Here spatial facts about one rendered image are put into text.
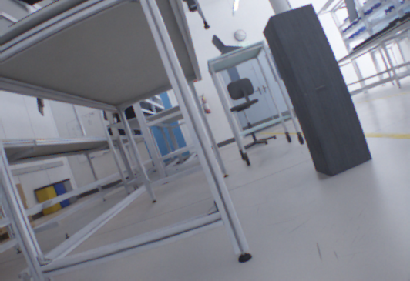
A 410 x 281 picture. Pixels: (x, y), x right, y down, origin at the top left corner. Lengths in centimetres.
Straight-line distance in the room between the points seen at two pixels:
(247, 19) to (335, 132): 723
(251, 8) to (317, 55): 723
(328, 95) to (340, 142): 24
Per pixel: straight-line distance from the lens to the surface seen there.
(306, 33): 158
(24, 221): 118
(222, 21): 851
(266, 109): 816
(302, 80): 151
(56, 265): 113
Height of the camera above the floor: 41
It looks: 1 degrees up
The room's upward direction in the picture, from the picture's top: 21 degrees counter-clockwise
